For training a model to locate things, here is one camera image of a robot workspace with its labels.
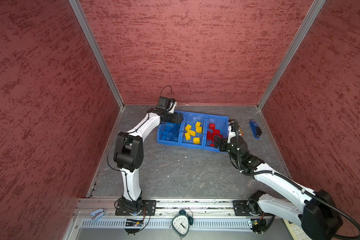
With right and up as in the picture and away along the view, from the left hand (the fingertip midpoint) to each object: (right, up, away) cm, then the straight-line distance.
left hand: (176, 120), depth 95 cm
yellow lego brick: (+15, -4, +9) cm, 18 cm away
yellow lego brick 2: (+10, -9, +7) cm, 16 cm away
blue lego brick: (-6, -6, +9) cm, 13 cm away
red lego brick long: (+23, -11, +7) cm, 26 cm away
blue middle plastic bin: (+11, -7, +9) cm, 16 cm away
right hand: (+26, -11, -12) cm, 30 cm away
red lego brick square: (+26, -5, +12) cm, 29 cm away
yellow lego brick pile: (+15, -7, +9) cm, 19 cm away
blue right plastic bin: (+33, -2, +11) cm, 35 cm away
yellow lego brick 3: (+13, -14, +2) cm, 19 cm away
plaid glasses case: (+46, -8, +9) cm, 47 cm away
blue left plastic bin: (-5, -10, +6) cm, 13 cm away
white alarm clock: (+4, -48, -28) cm, 55 cm away
